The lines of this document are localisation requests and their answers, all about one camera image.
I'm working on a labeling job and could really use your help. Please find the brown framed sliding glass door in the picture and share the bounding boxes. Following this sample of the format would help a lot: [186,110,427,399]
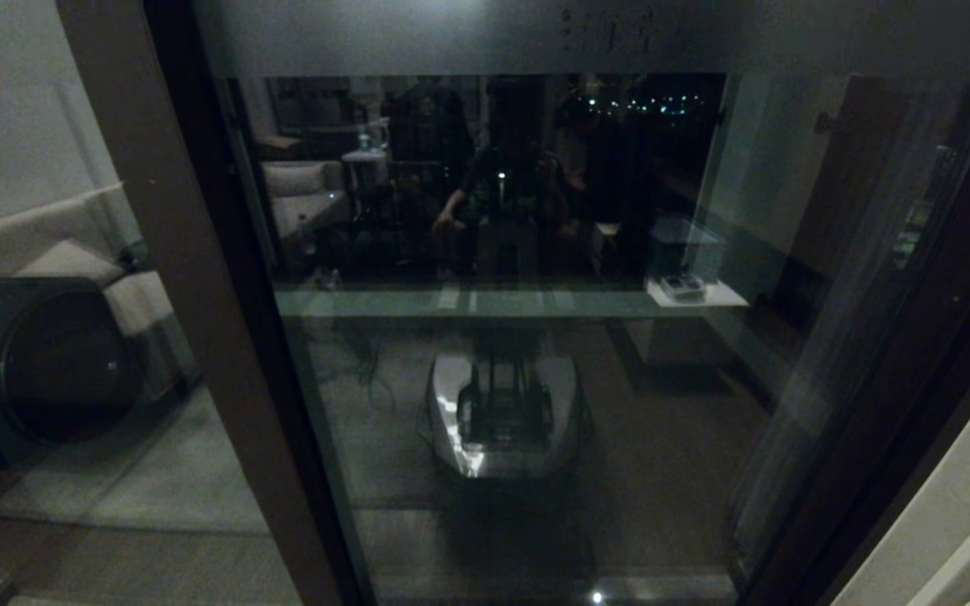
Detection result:
[144,0,970,606]

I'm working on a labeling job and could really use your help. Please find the grey stone balcony sill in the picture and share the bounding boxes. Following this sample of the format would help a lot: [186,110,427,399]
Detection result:
[270,276,699,295]

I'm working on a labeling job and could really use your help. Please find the brown framed fixed glass door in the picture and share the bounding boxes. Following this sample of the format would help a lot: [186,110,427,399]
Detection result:
[0,0,343,606]

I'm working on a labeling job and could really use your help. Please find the dark door jamb frame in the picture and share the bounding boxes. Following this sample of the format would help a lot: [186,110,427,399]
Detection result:
[780,320,970,606]

